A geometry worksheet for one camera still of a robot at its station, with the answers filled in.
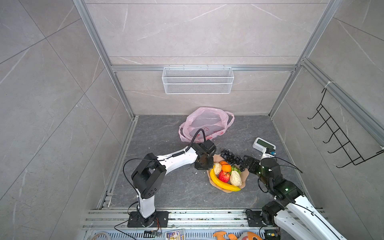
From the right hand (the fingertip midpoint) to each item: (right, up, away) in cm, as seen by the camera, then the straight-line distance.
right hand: (250, 157), depth 79 cm
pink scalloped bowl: (-16, -3, +13) cm, 21 cm away
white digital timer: (+14, +5, +19) cm, 24 cm away
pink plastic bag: (-14, +21, +36) cm, 44 cm away
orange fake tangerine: (-12, -6, +3) cm, 14 cm away
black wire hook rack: (+37, +10, -13) cm, 41 cm away
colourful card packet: (-39, -34, -11) cm, 53 cm away
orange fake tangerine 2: (-13, -5, +9) cm, 16 cm away
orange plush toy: (-7, -32, -14) cm, 35 cm away
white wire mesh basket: (-28, +49, +22) cm, 60 cm away
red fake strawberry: (-14, -11, +2) cm, 18 cm away
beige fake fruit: (-17, -7, +3) cm, 19 cm away
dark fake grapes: (-8, -3, +7) cm, 11 cm away
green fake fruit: (-8, -7, +3) cm, 11 cm away
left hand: (-21, -6, +7) cm, 23 cm away
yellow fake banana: (-15, -15, +1) cm, 21 cm away
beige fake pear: (-8, -11, -1) cm, 14 cm away
